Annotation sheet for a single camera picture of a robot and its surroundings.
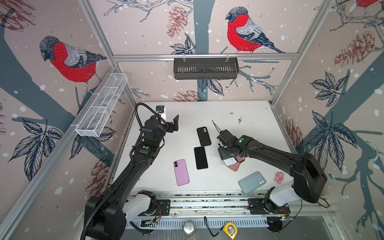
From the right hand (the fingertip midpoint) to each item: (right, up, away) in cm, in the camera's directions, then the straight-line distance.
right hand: (224, 153), depth 86 cm
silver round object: (-19, -23, -27) cm, 40 cm away
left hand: (-31, +23, -10) cm, 40 cm away
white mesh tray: (-67, +18, -16) cm, 71 cm away
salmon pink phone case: (+7, -8, +1) cm, 11 cm away
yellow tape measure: (-1, -29, -19) cm, 35 cm away
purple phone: (-25, -12, +1) cm, 28 cm away
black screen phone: (-14, -3, +5) cm, 15 cm away
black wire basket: (-9, +56, +18) cm, 60 cm away
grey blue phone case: (+15, -15, -3) cm, 22 cm away
